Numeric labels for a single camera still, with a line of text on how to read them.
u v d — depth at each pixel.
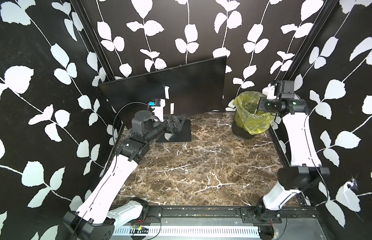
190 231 0.70
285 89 0.55
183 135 1.04
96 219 0.37
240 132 1.04
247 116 0.86
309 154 0.44
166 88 0.73
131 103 0.52
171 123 0.57
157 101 0.55
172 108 0.84
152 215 0.75
